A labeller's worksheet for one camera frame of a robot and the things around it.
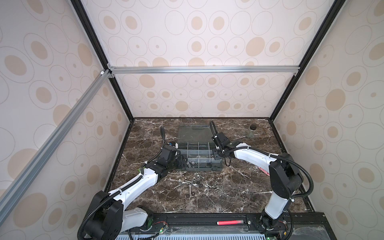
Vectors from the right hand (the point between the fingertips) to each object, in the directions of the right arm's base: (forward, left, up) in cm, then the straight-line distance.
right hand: (218, 152), depth 93 cm
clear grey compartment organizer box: (+11, +14, -6) cm, 19 cm away
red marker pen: (-37, -3, -7) cm, 37 cm away
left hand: (-7, +18, +6) cm, 21 cm away
